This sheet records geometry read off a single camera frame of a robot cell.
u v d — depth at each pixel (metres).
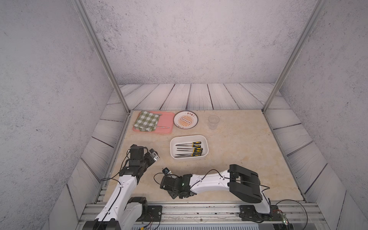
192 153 0.94
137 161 0.64
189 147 0.99
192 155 0.93
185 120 1.15
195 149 0.96
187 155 0.94
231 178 0.49
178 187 0.62
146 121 1.14
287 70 0.95
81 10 0.71
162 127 1.13
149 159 0.76
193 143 0.99
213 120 1.10
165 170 0.74
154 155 0.77
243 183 0.50
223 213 0.74
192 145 0.99
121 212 0.46
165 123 1.12
